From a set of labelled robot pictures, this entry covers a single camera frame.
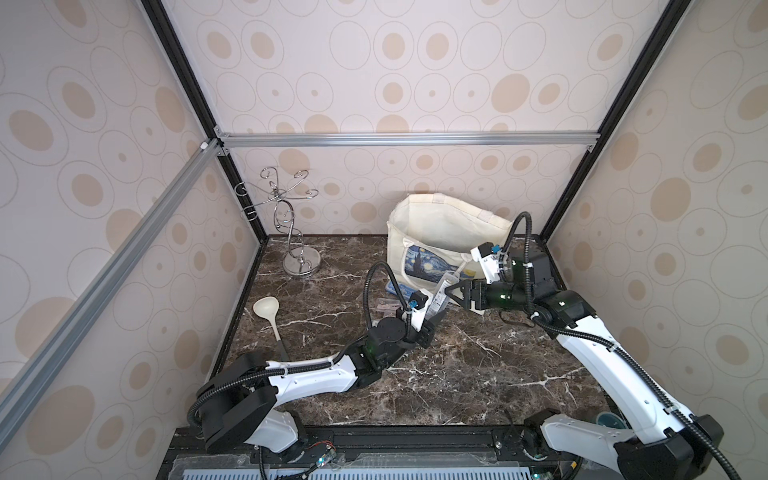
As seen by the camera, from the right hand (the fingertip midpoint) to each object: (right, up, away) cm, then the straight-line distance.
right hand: (464, 287), depth 72 cm
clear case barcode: (-6, -2, -1) cm, 6 cm away
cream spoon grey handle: (-58, -8, +25) cm, 64 cm away
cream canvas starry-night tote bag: (-4, +16, +28) cm, 32 cm away
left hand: (-4, -5, 0) cm, 7 cm away
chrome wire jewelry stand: (-52, +7, +37) cm, 64 cm away
